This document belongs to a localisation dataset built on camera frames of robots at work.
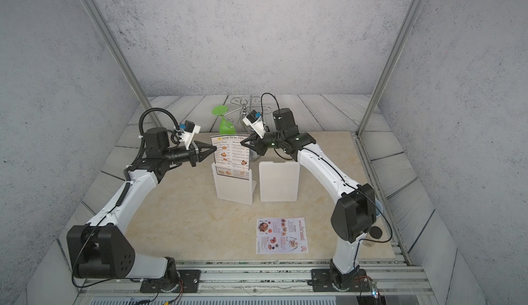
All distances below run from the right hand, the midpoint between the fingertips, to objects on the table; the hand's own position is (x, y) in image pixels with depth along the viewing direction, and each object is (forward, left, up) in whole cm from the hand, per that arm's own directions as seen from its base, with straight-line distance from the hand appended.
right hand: (244, 141), depth 75 cm
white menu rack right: (-4, -13, -21) cm, 25 cm away
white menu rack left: (-7, +6, -22) cm, 24 cm away
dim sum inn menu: (-3, +5, -7) cm, 9 cm away
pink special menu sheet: (-22, -15, -32) cm, 42 cm away
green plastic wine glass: (+17, +10, -8) cm, 22 cm away
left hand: (-2, +10, -2) cm, 10 cm away
